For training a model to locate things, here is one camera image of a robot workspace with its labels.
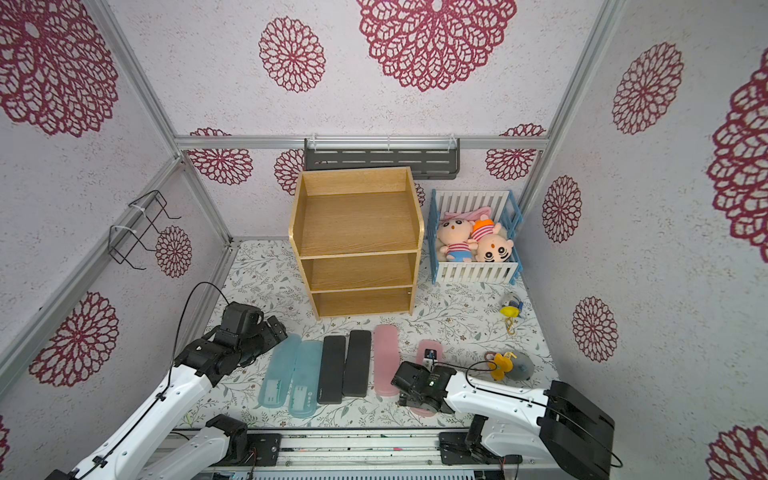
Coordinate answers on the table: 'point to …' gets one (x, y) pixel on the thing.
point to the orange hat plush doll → (490, 246)
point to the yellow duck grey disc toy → (516, 366)
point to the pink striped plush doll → (455, 229)
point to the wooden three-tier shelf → (358, 233)
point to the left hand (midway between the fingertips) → (274, 336)
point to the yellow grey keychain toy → (510, 312)
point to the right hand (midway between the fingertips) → (423, 399)
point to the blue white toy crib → (505, 211)
